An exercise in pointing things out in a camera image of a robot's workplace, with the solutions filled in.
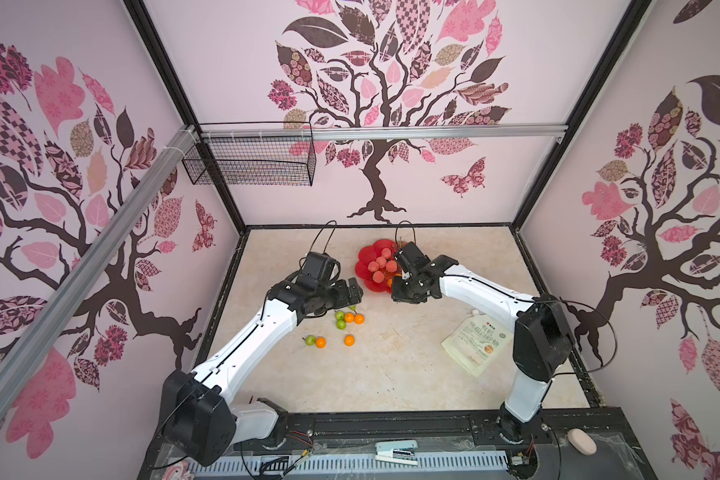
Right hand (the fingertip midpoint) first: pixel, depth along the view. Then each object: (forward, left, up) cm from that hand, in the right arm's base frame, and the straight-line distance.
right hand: (394, 291), depth 88 cm
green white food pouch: (-13, -25, -10) cm, 30 cm away
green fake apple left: (-11, +26, -9) cm, 30 cm away
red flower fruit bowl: (+22, +7, -8) cm, 25 cm away
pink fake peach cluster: (+15, +6, -7) cm, 18 cm away
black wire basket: (+38, +38, +23) cm, 59 cm away
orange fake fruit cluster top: (-4, +14, -9) cm, 17 cm away
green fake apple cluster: (-5, +17, -9) cm, 20 cm away
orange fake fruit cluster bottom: (-11, +14, -10) cm, 20 cm away
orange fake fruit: (-12, +23, -9) cm, 27 cm away
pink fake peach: (+16, +3, -5) cm, 17 cm away
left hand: (-6, +13, +6) cm, 16 cm away
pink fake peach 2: (+11, +4, -8) cm, 14 cm away
